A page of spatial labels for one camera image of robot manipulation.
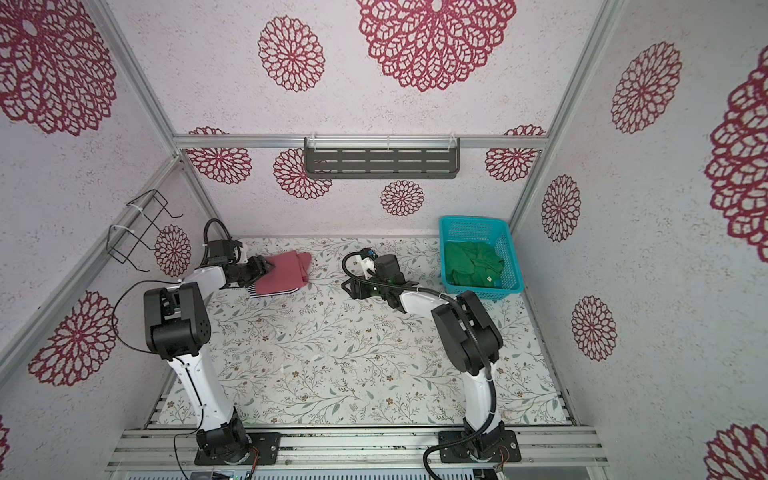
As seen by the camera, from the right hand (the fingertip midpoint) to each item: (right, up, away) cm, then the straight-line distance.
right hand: (350, 278), depth 94 cm
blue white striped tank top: (-34, -5, +7) cm, 35 cm away
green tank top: (+43, +5, +14) cm, 46 cm away
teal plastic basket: (+53, +17, +19) cm, 59 cm away
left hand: (-30, +2, +10) cm, 32 cm away
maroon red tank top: (-22, +2, +10) cm, 24 cm away
